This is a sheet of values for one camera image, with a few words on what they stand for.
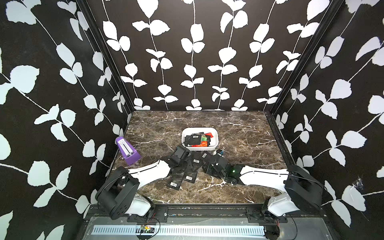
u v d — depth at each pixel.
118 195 0.42
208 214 0.76
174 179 0.85
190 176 0.88
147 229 0.70
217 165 0.63
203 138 0.98
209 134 1.04
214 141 1.01
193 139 0.99
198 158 0.93
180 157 0.69
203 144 0.96
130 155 0.89
